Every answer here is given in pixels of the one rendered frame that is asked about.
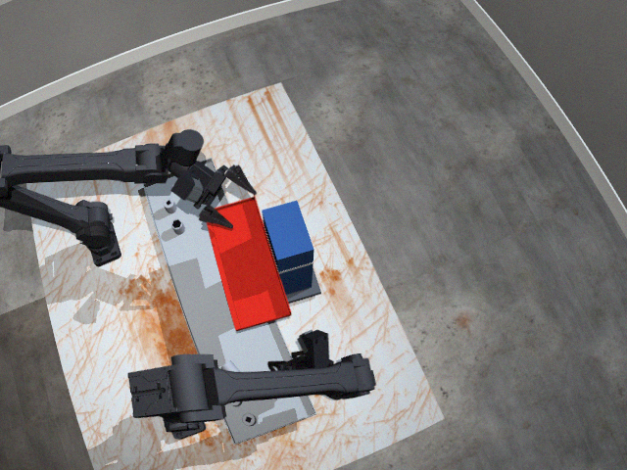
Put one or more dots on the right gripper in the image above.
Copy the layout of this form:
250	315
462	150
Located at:
287	365

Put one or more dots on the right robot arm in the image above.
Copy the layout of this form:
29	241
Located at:
185	393

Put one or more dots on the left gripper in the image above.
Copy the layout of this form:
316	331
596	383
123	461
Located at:
210	214

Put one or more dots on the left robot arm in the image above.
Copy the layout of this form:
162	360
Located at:
90	221

